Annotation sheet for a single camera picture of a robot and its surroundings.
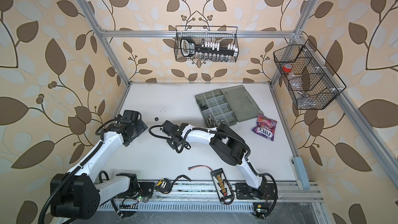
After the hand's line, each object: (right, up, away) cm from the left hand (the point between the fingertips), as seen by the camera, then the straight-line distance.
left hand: (139, 129), depth 84 cm
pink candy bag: (+73, 0, +7) cm, 73 cm away
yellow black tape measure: (+17, -25, -11) cm, 32 cm away
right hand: (+19, -8, +6) cm, 21 cm away
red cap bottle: (+84, +35, +3) cm, 91 cm away
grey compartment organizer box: (+52, +12, +21) cm, 57 cm away
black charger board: (+45, -26, -11) cm, 53 cm away
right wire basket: (+87, +25, -12) cm, 92 cm away
